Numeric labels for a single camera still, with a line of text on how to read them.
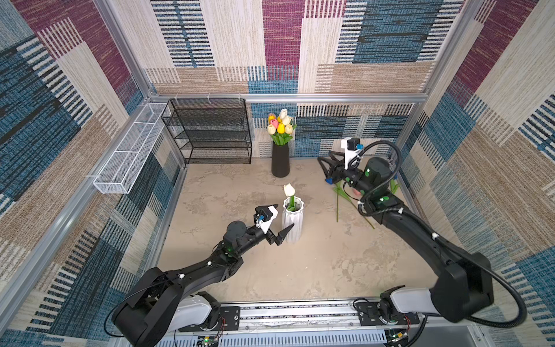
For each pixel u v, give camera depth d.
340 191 1.03
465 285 0.41
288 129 0.88
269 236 0.69
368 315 0.73
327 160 0.69
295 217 0.76
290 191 0.72
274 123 0.89
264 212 0.63
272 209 0.66
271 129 0.88
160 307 0.42
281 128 0.89
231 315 0.75
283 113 0.89
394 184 1.08
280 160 1.08
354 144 0.62
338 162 0.67
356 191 0.65
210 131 1.09
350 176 0.65
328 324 0.73
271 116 0.94
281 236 0.69
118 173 0.70
